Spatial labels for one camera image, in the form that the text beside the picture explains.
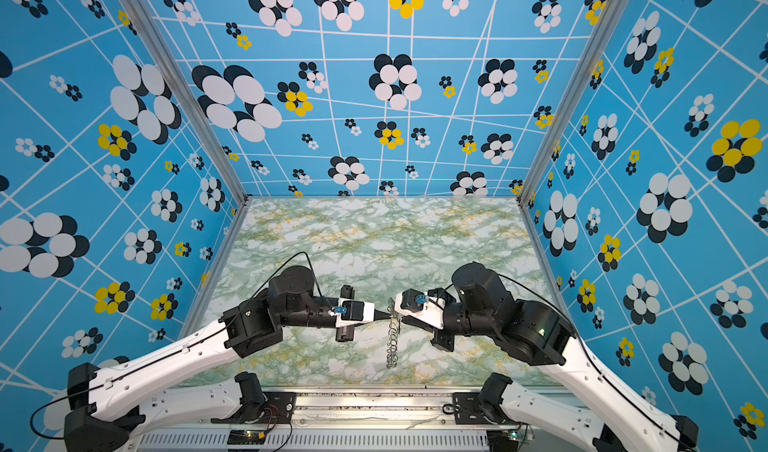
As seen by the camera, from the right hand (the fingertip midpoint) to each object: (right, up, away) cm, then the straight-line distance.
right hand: (408, 314), depth 60 cm
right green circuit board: (+23, -32, +9) cm, 41 cm away
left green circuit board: (-39, -34, +12) cm, 53 cm away
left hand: (-4, +1, -2) cm, 5 cm away
